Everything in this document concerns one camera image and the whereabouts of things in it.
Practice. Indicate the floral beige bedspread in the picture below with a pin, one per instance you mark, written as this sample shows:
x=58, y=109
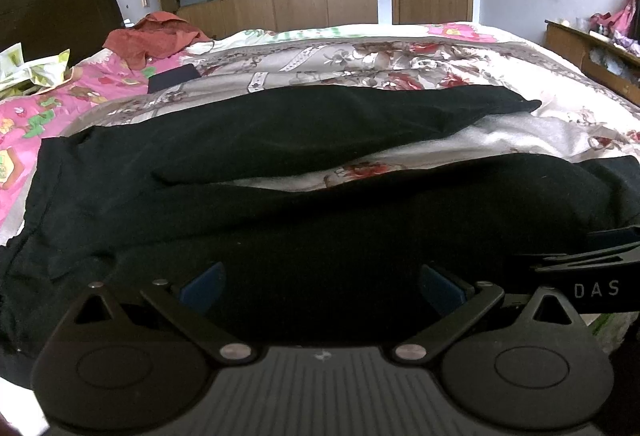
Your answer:
x=577, y=119

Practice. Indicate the green white patterned pillow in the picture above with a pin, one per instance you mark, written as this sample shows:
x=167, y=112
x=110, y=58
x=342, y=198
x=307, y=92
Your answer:
x=19, y=77

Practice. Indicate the dark wooden headboard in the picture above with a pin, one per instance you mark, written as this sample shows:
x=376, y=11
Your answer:
x=47, y=27

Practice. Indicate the wooden side cabinet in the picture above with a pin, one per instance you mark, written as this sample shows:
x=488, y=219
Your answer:
x=598, y=59

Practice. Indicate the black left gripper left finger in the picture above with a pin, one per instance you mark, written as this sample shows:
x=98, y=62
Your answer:
x=184, y=308

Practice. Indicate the red orange crumpled garment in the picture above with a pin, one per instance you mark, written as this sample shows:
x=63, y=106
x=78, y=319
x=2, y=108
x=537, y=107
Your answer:
x=156, y=35

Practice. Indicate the pink cloth on cabinet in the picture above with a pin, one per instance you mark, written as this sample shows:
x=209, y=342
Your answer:
x=621, y=27

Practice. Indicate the dark blue flat notebook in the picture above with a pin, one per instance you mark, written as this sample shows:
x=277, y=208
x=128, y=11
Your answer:
x=170, y=78

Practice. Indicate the pink cartoon bed sheet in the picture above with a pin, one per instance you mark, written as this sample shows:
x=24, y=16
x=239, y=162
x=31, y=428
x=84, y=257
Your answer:
x=26, y=121

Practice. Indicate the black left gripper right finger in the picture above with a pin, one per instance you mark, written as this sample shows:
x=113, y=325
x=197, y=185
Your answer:
x=451, y=308

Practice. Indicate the black pants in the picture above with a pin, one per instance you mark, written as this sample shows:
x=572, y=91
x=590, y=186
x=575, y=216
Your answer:
x=171, y=196

